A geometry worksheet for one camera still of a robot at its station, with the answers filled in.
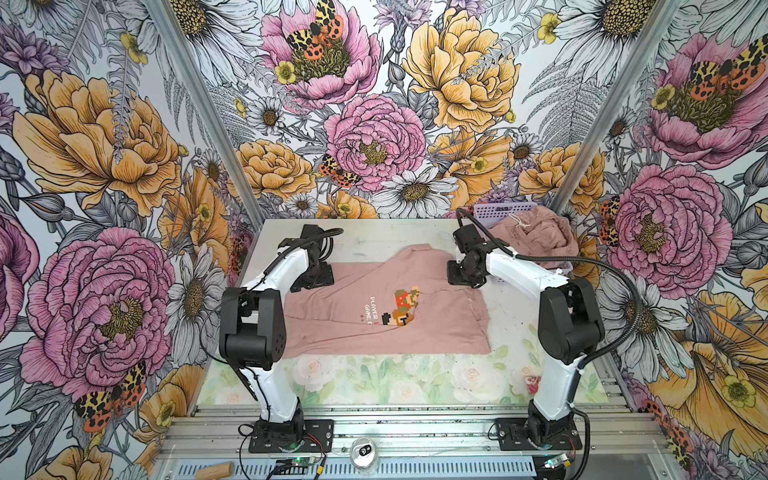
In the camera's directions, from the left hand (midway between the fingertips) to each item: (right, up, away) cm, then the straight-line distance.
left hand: (313, 291), depth 93 cm
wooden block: (-16, -37, -25) cm, 47 cm away
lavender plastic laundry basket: (+64, +27, +27) cm, 75 cm away
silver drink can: (+19, -28, -32) cm, 47 cm away
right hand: (+44, +1, +2) cm, 44 cm away
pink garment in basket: (+78, +20, +19) cm, 83 cm away
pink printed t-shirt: (+28, -5, +7) cm, 29 cm away
